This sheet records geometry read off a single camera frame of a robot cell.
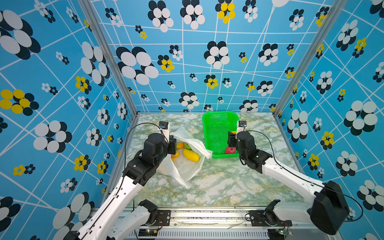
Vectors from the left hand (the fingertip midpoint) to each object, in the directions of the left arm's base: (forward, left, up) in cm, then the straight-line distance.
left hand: (173, 135), depth 70 cm
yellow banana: (+11, 0, -25) cm, 27 cm away
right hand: (+8, -32, -8) cm, 34 cm away
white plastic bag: (-4, -2, -30) cm, 30 cm away
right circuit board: (-36, -49, -31) cm, 68 cm away
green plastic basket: (+30, -27, -29) cm, 50 cm away
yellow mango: (+3, -8, -25) cm, 26 cm away
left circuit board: (-35, +13, -32) cm, 50 cm away
